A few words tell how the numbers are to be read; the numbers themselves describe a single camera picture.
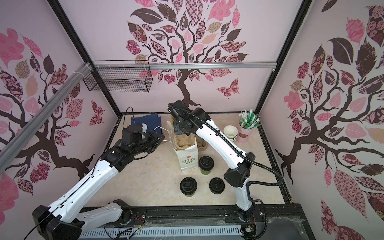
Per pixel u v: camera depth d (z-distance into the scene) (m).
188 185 0.73
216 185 0.81
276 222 0.73
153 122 1.07
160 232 0.70
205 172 0.86
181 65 0.93
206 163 0.80
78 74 0.80
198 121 0.48
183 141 0.75
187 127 0.48
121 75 0.95
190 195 0.76
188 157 0.78
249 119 0.95
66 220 0.39
